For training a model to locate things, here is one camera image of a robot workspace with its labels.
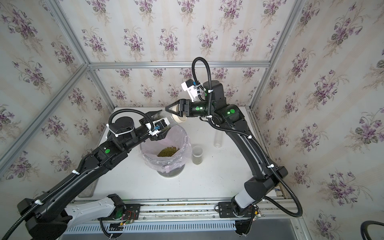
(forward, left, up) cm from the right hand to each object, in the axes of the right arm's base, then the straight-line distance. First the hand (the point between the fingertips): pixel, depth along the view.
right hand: (174, 110), depth 59 cm
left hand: (+2, +6, -5) cm, 8 cm away
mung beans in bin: (+2, +8, -40) cm, 41 cm away
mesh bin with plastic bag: (-14, +4, -22) cm, 26 cm away
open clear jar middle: (-3, -10, -33) cm, 35 cm away
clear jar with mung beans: (+14, -24, -42) cm, 51 cm away
